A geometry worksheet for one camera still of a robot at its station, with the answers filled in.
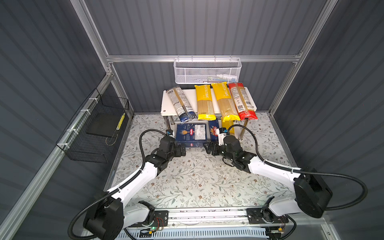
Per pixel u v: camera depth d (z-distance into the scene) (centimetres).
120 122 78
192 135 91
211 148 74
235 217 75
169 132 74
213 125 99
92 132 71
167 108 76
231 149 64
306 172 46
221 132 74
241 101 74
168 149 63
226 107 72
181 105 74
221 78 91
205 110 71
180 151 76
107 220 40
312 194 44
